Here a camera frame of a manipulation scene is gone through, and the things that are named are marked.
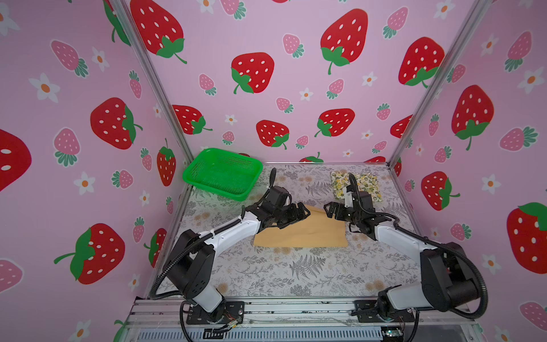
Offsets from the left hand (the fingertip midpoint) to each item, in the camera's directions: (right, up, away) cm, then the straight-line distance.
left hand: (306, 216), depth 83 cm
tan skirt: (+7, -10, +17) cm, 21 cm away
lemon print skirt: (+35, +13, +28) cm, 47 cm away
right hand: (+11, +2, +7) cm, 13 cm away
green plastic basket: (-40, +19, +33) cm, 55 cm away
